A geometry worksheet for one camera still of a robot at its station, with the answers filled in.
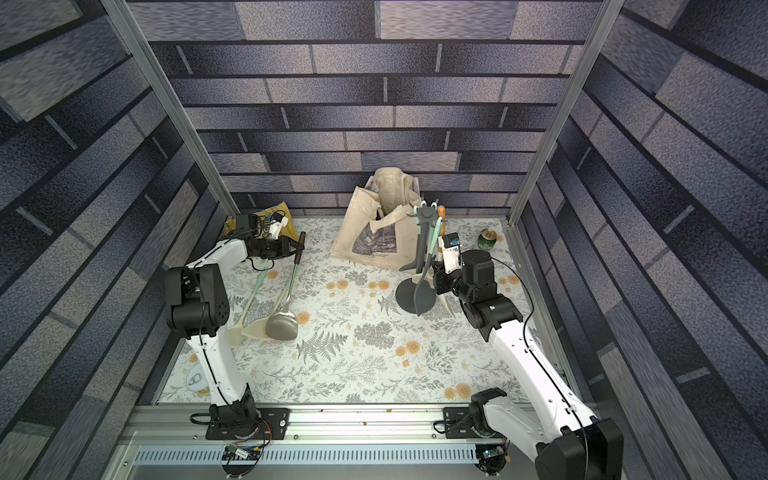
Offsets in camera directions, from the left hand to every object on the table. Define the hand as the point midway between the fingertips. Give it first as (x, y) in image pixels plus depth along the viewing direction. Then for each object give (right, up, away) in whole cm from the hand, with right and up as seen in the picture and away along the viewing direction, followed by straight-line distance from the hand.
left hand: (301, 243), depth 98 cm
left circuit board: (-7, -52, -27) cm, 59 cm away
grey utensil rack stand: (+36, -16, +4) cm, 39 cm away
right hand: (+42, -4, -20) cm, 47 cm away
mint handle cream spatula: (-9, -26, -13) cm, 30 cm away
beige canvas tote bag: (+26, +4, -15) cm, 30 cm away
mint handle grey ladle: (+40, -14, -18) cm, 46 cm away
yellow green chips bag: (-27, +7, +6) cm, 29 cm away
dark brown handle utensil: (-3, -25, -9) cm, 27 cm away
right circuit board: (+57, -52, -25) cm, 81 cm away
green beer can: (+63, +2, +2) cm, 63 cm away
